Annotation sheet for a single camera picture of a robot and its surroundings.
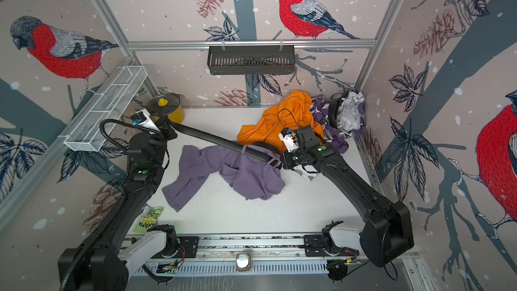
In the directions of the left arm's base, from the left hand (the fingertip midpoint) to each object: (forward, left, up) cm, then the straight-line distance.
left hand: (167, 111), depth 74 cm
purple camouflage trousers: (+26, -86, -31) cm, 95 cm away
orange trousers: (+22, -51, -26) cm, 61 cm away
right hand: (-8, -44, -18) cm, 48 cm away
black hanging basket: (+43, -27, -6) cm, 51 cm away
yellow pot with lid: (+25, +17, -22) cm, 38 cm away
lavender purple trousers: (-16, -31, -23) cm, 42 cm away
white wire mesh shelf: (+7, +27, -3) cm, 29 cm away
